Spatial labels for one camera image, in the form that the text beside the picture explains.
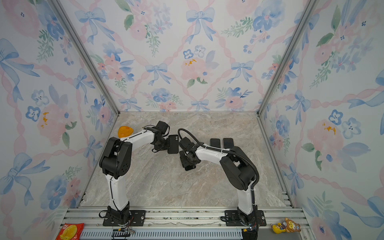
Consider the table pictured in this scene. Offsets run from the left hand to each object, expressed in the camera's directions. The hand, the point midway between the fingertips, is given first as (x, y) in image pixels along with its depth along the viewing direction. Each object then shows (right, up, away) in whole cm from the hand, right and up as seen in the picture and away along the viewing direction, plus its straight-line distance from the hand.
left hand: (170, 146), depth 99 cm
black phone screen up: (+40, +2, +3) cm, 40 cm away
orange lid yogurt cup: (-29, +10, -4) cm, 31 cm away
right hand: (+11, -8, -5) cm, 15 cm away
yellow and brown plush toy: (+60, -33, -29) cm, 75 cm away
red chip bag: (-41, -36, -30) cm, 62 cm away
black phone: (+31, +2, +2) cm, 31 cm away
